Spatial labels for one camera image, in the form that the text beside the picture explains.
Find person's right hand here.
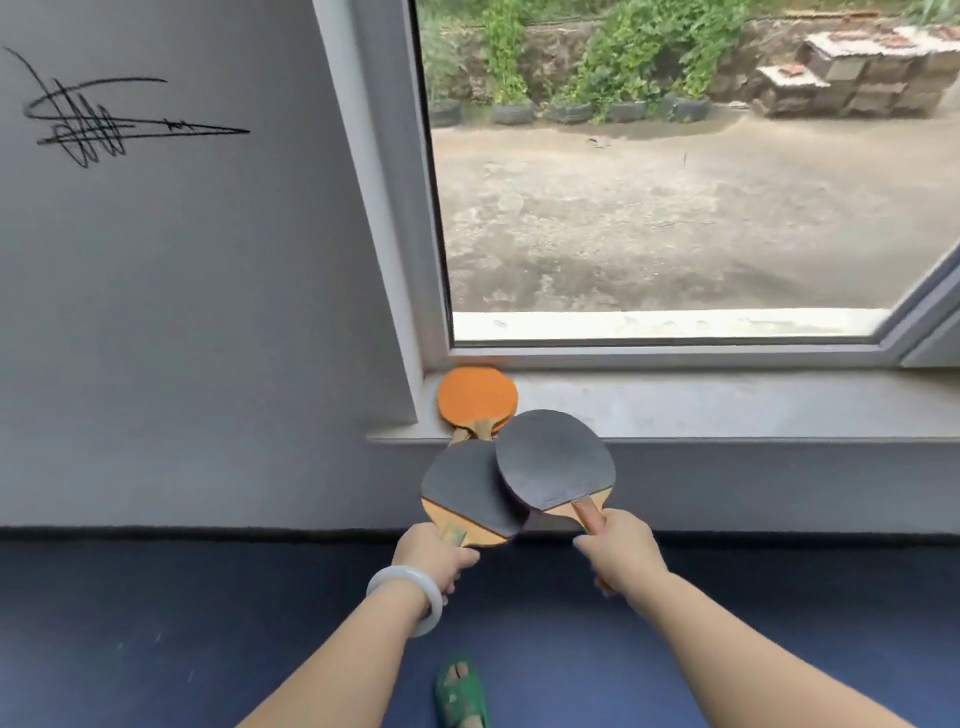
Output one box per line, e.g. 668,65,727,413
573,508,669,601

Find person's left hand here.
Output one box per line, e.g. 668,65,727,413
391,522,481,598

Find black table tennis paddle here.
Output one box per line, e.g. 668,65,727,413
494,409,618,598
419,438,530,549

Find orange table tennis paddle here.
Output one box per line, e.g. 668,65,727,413
437,365,519,442
448,374,521,445

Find person's left forearm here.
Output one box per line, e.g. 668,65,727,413
238,581,433,728

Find person's right forearm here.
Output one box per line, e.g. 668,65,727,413
626,573,920,728

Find person's left foot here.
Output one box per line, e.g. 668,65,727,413
446,662,485,728

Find white jade bangle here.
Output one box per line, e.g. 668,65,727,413
365,564,444,639

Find green left slipper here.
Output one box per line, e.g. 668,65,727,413
432,656,491,728

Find white window sill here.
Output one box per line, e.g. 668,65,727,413
365,365,960,451

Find white framed window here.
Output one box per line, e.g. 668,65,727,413
408,0,960,373

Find green climbing plants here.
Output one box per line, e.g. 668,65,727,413
416,0,751,114

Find stack of grey bricks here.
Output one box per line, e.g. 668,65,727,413
753,22,960,121

